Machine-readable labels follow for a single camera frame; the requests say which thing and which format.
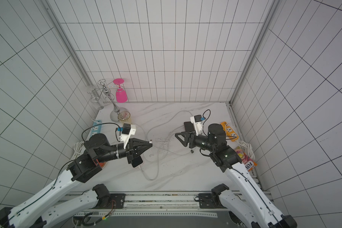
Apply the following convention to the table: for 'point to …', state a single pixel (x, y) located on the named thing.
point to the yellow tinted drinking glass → (125, 117)
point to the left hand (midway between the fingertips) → (148, 147)
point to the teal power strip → (96, 128)
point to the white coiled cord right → (247, 148)
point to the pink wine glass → (121, 96)
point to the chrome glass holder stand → (95, 94)
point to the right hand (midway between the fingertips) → (174, 136)
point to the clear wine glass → (94, 99)
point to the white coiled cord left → (78, 149)
